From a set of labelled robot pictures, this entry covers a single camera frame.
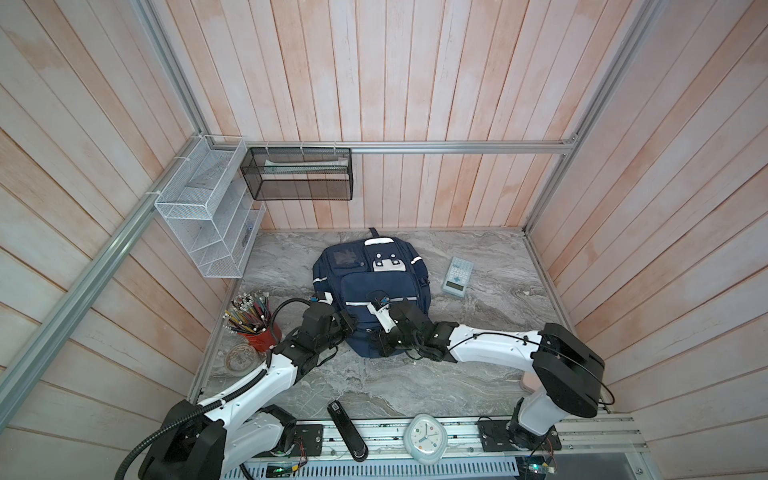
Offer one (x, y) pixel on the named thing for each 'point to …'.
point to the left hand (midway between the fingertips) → (359, 322)
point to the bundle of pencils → (247, 313)
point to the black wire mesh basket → (299, 173)
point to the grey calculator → (458, 277)
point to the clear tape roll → (241, 358)
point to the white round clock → (425, 438)
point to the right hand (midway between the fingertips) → (368, 337)
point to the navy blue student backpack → (351, 271)
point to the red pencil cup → (262, 341)
